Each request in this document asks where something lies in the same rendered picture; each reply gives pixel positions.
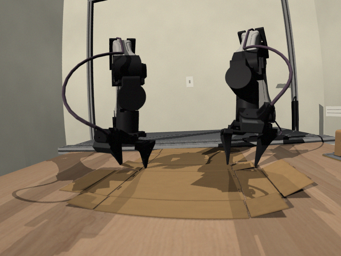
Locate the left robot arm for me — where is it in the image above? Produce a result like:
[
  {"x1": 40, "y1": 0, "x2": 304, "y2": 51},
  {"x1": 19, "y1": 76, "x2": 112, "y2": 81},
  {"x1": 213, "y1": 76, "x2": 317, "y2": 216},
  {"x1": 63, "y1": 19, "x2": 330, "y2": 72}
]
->
[{"x1": 225, "y1": 27, "x2": 276, "y2": 142}]

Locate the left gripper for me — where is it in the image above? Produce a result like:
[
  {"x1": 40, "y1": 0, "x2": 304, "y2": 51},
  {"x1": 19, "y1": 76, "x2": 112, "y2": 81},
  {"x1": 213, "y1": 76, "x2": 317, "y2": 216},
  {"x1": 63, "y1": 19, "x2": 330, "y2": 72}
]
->
[{"x1": 220, "y1": 98, "x2": 278, "y2": 167}]

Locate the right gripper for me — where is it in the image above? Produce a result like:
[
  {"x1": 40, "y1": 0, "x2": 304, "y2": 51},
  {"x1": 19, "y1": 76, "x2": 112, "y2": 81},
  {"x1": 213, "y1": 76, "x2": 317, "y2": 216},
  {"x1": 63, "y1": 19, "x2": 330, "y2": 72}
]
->
[{"x1": 111, "y1": 109, "x2": 155, "y2": 168}]

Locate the brown cardboard box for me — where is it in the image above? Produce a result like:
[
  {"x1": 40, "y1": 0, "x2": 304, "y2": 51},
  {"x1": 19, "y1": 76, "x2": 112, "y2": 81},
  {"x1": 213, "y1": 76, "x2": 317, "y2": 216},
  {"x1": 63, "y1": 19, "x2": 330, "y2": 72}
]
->
[{"x1": 59, "y1": 147, "x2": 314, "y2": 219}]

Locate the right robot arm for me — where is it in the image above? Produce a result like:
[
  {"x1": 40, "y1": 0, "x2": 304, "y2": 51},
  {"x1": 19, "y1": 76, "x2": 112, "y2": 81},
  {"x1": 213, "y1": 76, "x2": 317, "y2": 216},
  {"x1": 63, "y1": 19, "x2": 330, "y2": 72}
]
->
[{"x1": 92, "y1": 38, "x2": 147, "y2": 154}]

